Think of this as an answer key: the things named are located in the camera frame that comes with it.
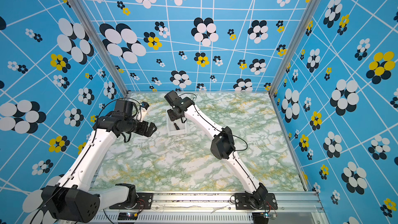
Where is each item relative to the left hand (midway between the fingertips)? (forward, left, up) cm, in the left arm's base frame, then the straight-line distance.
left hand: (148, 124), depth 79 cm
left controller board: (-37, +7, -22) cm, 44 cm away
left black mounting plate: (-31, 0, -18) cm, 36 cm away
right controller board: (-37, -54, -19) cm, 68 cm away
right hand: (+13, -11, -8) cm, 19 cm away
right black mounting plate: (-31, -47, -19) cm, 60 cm away
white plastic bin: (+9, -7, -18) cm, 22 cm away
